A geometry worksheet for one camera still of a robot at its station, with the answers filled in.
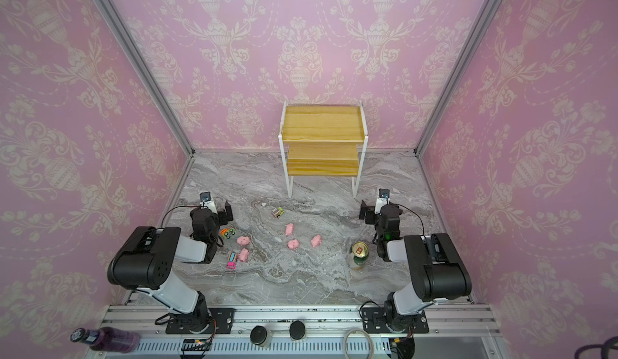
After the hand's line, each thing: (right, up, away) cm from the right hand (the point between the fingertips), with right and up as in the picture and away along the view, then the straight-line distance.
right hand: (377, 200), depth 93 cm
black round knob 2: (-29, -33, -27) cm, 52 cm away
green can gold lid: (-10, -15, -16) cm, 24 cm away
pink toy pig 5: (-24, -15, -4) cm, 28 cm away
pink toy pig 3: (-34, -11, -2) cm, 36 cm away
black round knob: (-39, -33, -30) cm, 59 cm away
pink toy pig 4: (-32, -15, -6) cm, 36 cm away
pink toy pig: (-51, -15, -4) cm, 53 cm away
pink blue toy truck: (-54, -21, -10) cm, 58 cm away
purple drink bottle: (-78, -32, -31) cm, 90 cm away
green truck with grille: (-39, -5, +3) cm, 40 cm away
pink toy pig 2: (-50, -19, -8) cm, 54 cm away
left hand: (-63, -2, +1) cm, 63 cm away
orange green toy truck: (-58, -12, -2) cm, 59 cm away
